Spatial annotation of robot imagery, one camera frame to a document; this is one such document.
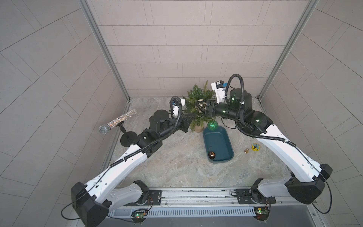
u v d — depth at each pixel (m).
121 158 0.43
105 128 0.70
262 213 0.68
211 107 0.53
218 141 0.92
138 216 0.64
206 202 0.71
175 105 0.55
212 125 0.71
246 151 0.87
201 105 0.59
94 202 0.36
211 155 0.82
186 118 0.55
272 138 0.41
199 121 0.79
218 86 0.54
